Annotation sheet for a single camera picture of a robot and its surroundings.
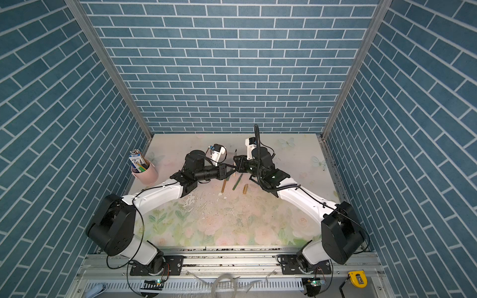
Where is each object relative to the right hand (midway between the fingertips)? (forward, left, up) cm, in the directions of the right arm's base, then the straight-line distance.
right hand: (235, 158), depth 79 cm
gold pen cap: (-1, -4, -23) cm, 24 cm away
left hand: (-4, -3, -3) cm, 6 cm away
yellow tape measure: (-36, -51, -22) cm, 66 cm away
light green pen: (+3, 0, -24) cm, 24 cm away
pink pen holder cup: (-1, +45, -17) cm, 48 cm away
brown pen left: (0, +8, -25) cm, 26 cm away
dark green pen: (+3, 0, +1) cm, 3 cm away
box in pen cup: (+1, +48, -7) cm, 48 cm away
